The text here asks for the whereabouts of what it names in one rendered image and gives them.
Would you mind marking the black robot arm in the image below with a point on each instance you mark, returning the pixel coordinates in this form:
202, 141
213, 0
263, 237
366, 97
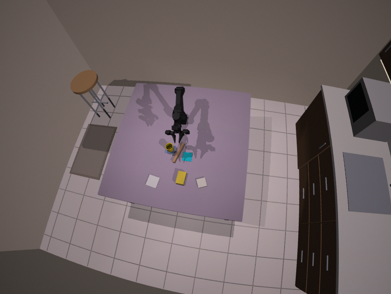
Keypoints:
178, 112

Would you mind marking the yellow rectangular block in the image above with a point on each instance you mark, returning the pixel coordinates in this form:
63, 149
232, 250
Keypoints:
180, 177

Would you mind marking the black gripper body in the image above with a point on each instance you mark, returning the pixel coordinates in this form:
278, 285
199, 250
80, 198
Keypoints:
186, 131

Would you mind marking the white flat rectangular block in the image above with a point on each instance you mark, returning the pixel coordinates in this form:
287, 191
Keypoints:
201, 182

